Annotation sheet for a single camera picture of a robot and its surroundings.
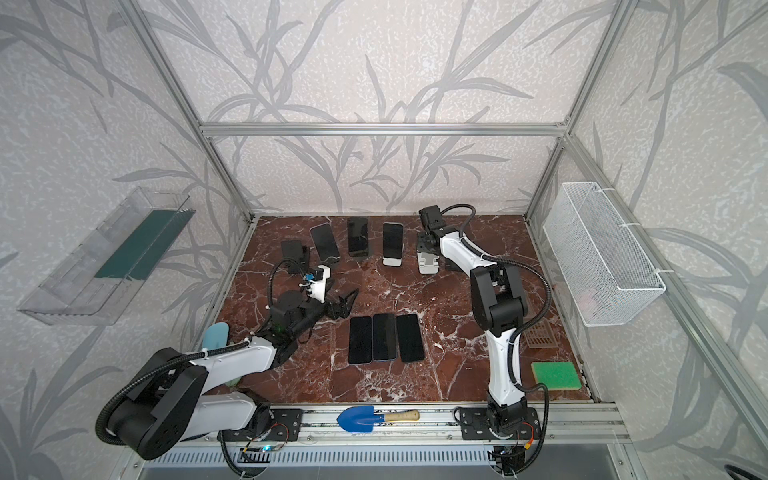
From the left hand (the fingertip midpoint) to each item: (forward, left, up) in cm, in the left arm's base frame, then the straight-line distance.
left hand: (347, 287), depth 84 cm
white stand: (+18, -12, -13) cm, 25 cm away
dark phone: (-9, -18, -15) cm, 25 cm away
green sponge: (-20, -58, -12) cm, 63 cm away
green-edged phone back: (+21, -12, -4) cm, 25 cm away
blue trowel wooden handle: (-30, -5, -14) cm, 34 cm away
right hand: (+22, -24, -6) cm, 33 cm away
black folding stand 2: (+15, -33, -10) cm, 37 cm away
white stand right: (+15, -25, -10) cm, 31 cm away
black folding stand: (+20, +22, -8) cm, 31 cm away
